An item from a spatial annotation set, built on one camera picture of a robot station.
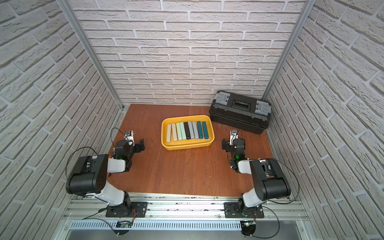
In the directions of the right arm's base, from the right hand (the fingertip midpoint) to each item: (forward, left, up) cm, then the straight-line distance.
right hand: (234, 138), depth 94 cm
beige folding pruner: (+9, +43, -2) cm, 44 cm away
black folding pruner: (+10, +31, -2) cm, 32 cm away
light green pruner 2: (+9, +34, -2) cm, 35 cm away
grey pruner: (+10, +25, -3) cm, 27 cm away
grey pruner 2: (+10, +28, -2) cm, 30 cm away
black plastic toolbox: (+10, -11, +11) cm, 19 cm away
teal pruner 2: (+11, +22, -4) cm, 24 cm away
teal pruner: (+10, +18, -4) cm, 21 cm away
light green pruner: (+10, +36, -2) cm, 38 cm away
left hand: (+5, +63, +1) cm, 64 cm away
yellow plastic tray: (0, +31, -4) cm, 32 cm away
